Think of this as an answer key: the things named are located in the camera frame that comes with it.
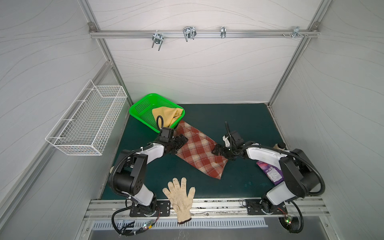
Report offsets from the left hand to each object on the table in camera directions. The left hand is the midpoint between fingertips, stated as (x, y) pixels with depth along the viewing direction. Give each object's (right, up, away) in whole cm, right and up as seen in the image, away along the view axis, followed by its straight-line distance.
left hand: (187, 140), depth 93 cm
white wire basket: (-46, +11, -24) cm, 54 cm away
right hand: (+21, -5, -2) cm, 21 cm away
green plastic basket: (-37, +22, +21) cm, 47 cm away
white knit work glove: (-2, -28, -19) cm, 34 cm away
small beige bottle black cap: (+55, -2, -7) cm, 56 cm away
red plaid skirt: (+7, -6, -1) cm, 9 cm away
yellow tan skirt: (-13, +16, +9) cm, 22 cm away
